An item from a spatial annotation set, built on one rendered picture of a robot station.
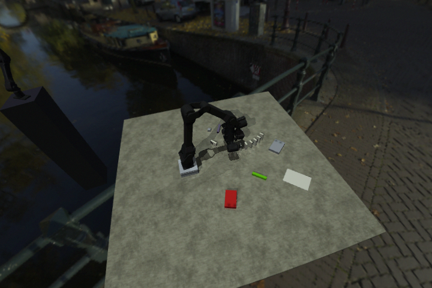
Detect red rectangular block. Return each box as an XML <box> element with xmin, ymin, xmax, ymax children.
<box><xmin>224</xmin><ymin>190</ymin><xmax>237</xmax><ymax>209</ymax></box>

